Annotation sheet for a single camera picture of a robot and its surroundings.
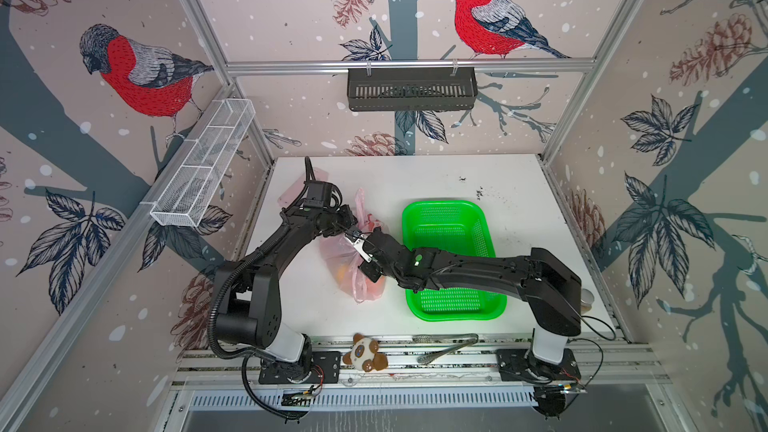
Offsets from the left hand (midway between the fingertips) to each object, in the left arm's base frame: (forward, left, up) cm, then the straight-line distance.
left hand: (354, 219), depth 89 cm
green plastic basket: (+5, -32, -11) cm, 34 cm away
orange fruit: (-15, +3, -6) cm, 16 cm away
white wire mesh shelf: (-6, +39, +18) cm, 43 cm away
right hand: (-12, -2, 0) cm, 12 cm away
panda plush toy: (-35, -4, -9) cm, 36 cm away
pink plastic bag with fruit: (-12, +3, -3) cm, 13 cm away
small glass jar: (-24, -61, -1) cm, 66 cm away
